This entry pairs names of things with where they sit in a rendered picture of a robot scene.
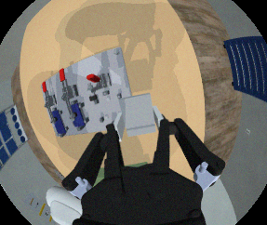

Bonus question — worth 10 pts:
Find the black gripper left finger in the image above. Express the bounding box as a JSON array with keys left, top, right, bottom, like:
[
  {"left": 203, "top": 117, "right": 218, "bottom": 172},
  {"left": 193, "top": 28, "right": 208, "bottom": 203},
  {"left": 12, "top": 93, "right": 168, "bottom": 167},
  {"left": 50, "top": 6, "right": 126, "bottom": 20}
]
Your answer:
[{"left": 61, "top": 112, "right": 126, "bottom": 202}]

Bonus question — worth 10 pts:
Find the toggle clamp with red handle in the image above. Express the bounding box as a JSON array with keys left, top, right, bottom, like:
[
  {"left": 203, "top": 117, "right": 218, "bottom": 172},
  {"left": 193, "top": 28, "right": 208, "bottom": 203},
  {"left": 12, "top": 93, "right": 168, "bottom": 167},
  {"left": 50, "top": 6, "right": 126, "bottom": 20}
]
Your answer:
[
  {"left": 60, "top": 68, "right": 79, "bottom": 121},
  {"left": 42, "top": 82, "right": 58, "bottom": 125},
  {"left": 86, "top": 73, "right": 112, "bottom": 101}
]

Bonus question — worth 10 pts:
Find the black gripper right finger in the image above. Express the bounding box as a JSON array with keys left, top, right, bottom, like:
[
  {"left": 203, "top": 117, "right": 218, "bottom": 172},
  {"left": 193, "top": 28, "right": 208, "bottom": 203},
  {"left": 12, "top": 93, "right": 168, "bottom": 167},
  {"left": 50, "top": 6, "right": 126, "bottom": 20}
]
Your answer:
[{"left": 146, "top": 105, "right": 225, "bottom": 200}]

